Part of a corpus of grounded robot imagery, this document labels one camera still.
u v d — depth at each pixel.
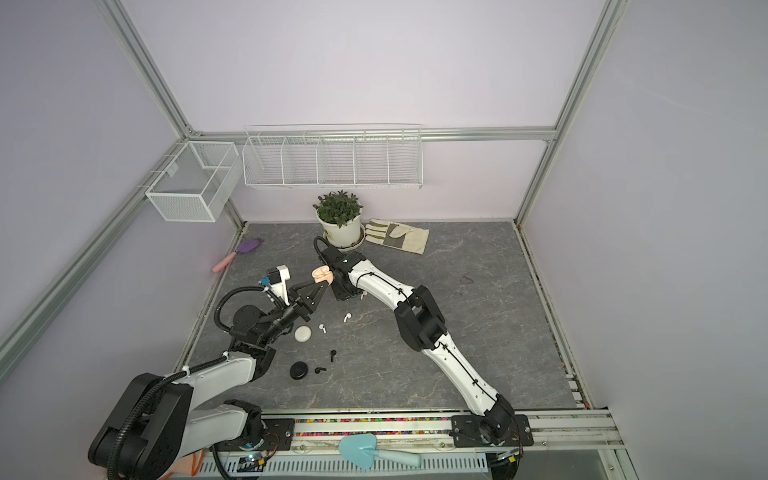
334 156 0.97
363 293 0.74
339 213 1.02
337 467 0.64
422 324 0.63
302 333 0.89
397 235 1.16
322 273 0.76
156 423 0.42
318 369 0.84
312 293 0.76
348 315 0.94
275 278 0.67
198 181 0.95
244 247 1.13
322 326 0.91
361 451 0.71
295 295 0.70
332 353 0.87
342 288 0.73
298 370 0.82
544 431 0.75
